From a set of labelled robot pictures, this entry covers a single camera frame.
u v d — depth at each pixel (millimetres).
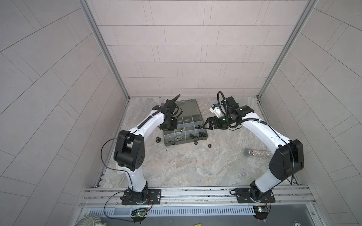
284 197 718
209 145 889
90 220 590
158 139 913
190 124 965
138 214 643
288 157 466
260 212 680
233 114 607
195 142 910
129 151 468
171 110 717
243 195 710
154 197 708
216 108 754
